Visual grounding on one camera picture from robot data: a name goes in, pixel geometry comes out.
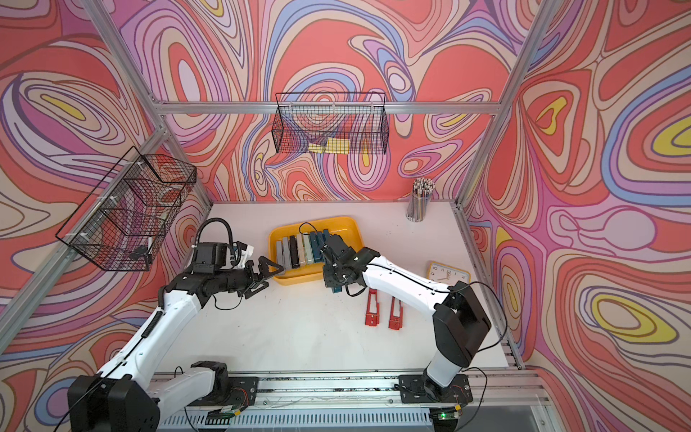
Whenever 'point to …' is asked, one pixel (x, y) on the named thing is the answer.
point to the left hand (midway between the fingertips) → (277, 277)
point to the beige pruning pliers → (300, 250)
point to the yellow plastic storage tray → (348, 227)
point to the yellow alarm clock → (446, 274)
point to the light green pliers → (308, 247)
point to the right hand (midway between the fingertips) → (334, 283)
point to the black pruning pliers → (293, 252)
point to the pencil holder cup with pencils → (420, 199)
